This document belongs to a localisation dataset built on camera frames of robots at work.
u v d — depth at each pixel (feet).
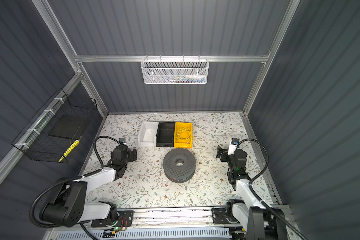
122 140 2.62
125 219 2.37
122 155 2.33
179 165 3.00
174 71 4.06
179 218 2.47
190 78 3.00
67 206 1.40
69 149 2.23
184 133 3.47
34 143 2.07
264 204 1.46
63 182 1.45
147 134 3.54
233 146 2.44
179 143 3.31
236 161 2.15
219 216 2.42
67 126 2.32
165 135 3.44
